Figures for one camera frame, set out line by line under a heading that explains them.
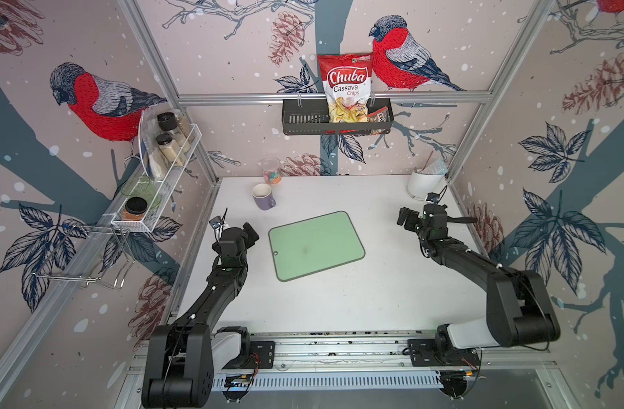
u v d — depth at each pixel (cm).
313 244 100
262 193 107
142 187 70
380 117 86
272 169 118
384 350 75
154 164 70
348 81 80
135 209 60
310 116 95
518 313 43
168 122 78
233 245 66
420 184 104
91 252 56
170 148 76
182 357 41
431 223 70
